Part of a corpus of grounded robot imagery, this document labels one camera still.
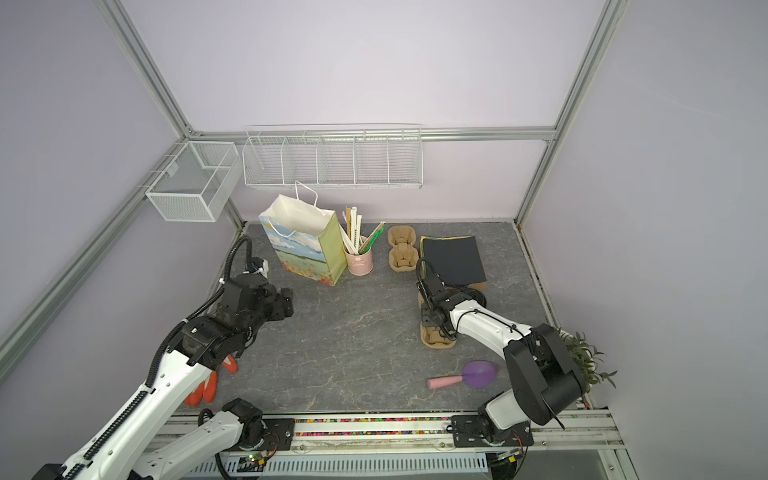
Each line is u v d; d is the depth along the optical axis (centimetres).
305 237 83
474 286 97
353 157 100
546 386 43
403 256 108
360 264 103
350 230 99
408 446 74
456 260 108
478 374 83
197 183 98
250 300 54
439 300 70
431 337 89
